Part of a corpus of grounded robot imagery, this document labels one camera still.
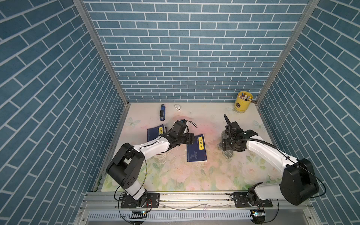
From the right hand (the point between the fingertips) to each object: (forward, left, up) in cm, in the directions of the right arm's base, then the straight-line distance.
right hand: (230, 146), depth 87 cm
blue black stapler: (+26, +49, -2) cm, 55 cm away
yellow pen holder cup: (+36, -13, +6) cm, 39 cm away
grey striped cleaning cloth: (-3, +1, -5) cm, 6 cm away
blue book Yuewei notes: (+9, +52, -4) cm, 53 cm away
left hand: (+3, +23, +2) cm, 23 cm away
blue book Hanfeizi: (-2, +21, -6) cm, 22 cm away
